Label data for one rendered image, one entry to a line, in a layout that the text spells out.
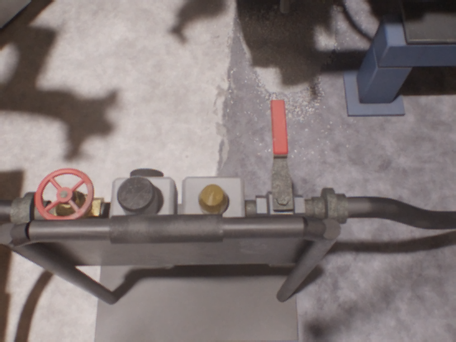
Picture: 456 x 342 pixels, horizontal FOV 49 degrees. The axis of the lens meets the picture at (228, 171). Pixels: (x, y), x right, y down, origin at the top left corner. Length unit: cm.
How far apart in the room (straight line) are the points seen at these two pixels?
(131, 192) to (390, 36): 67
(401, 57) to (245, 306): 62
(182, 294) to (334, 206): 51
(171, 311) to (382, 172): 58
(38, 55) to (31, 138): 24
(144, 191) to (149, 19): 85
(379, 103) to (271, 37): 33
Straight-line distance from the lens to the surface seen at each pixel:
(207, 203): 61
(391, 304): 114
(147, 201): 61
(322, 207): 68
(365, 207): 68
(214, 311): 108
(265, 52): 132
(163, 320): 108
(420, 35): 110
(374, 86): 121
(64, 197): 64
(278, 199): 64
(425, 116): 132
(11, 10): 142
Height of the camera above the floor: 108
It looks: 68 degrees down
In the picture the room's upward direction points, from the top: straight up
